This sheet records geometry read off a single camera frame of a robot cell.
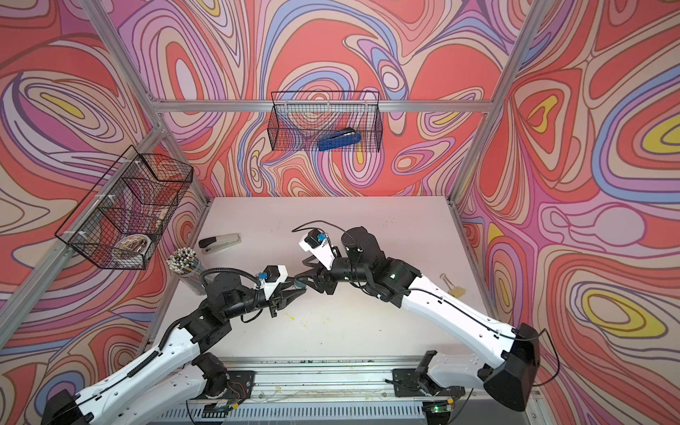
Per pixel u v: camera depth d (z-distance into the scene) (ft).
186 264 2.57
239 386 2.39
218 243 3.33
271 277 1.89
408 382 2.41
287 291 2.25
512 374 1.21
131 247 2.33
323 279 1.82
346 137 2.93
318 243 1.80
